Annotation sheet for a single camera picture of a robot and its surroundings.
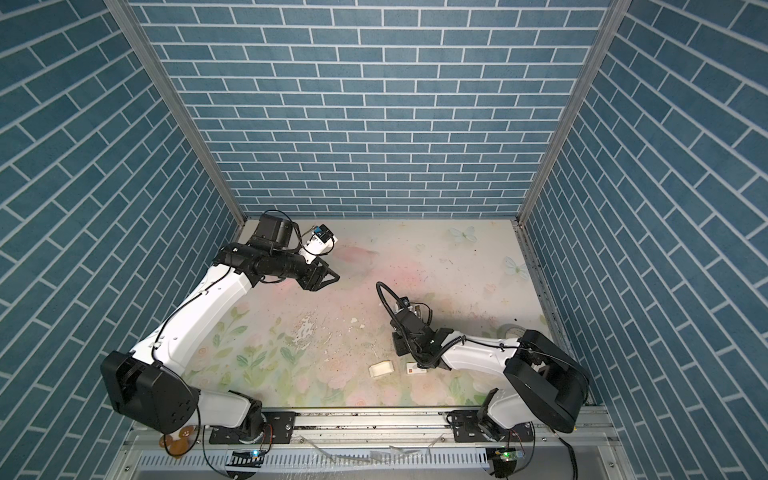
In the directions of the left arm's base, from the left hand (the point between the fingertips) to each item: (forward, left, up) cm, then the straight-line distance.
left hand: (331, 270), depth 77 cm
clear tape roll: (-7, -50, -21) cm, 55 cm away
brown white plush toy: (-34, +36, -23) cm, 55 cm away
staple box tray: (-18, -13, -23) cm, 32 cm away
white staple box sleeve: (-18, -22, -22) cm, 36 cm away
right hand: (-8, -17, -21) cm, 28 cm away
